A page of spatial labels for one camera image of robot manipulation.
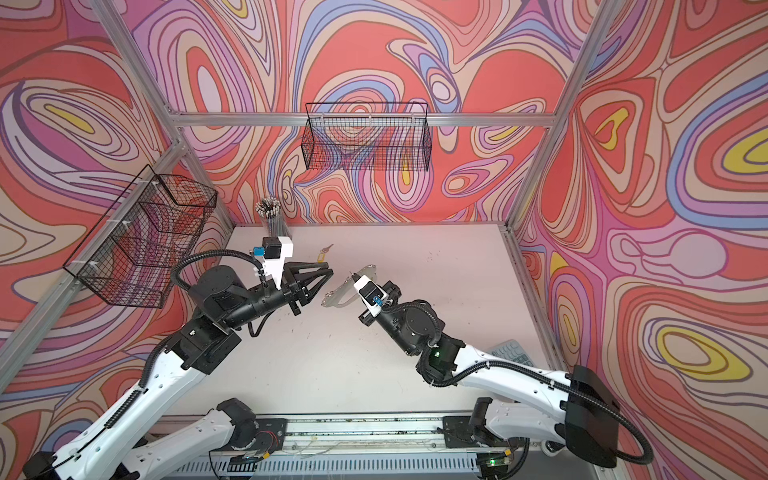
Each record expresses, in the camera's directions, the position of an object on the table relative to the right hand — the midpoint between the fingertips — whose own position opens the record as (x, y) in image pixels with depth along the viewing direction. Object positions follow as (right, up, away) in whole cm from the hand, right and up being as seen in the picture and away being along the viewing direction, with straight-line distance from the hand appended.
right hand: (358, 280), depth 66 cm
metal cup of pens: (-36, +22, +39) cm, 57 cm away
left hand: (-5, +3, -7) cm, 9 cm away
